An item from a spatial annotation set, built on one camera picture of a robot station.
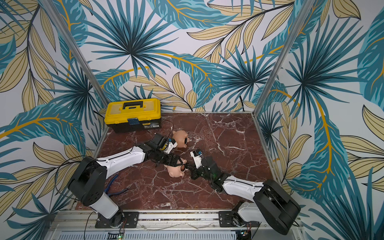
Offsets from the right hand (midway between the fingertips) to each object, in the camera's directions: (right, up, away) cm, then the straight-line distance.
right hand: (187, 165), depth 84 cm
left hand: (-7, 0, +1) cm, 7 cm away
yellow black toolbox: (-36, +29, +13) cm, 48 cm away
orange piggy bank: (-4, +15, +11) cm, 19 cm away
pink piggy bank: (-6, -3, -2) cm, 7 cm away
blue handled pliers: (-39, -14, -4) cm, 42 cm away
